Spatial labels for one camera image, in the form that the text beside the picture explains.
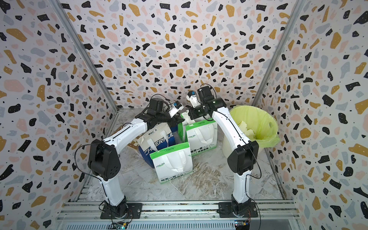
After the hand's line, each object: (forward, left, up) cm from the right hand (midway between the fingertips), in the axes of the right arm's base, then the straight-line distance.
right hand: (189, 113), depth 83 cm
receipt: (0, +1, -3) cm, 4 cm away
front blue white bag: (-13, +17, -8) cm, 23 cm away
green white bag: (-4, +5, -16) cm, 18 cm away
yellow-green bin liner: (-3, -44, -6) cm, 45 cm away
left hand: (0, +3, -3) cm, 4 cm away
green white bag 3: (-27, +7, -8) cm, 29 cm away
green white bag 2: (-11, -8, -8) cm, 15 cm away
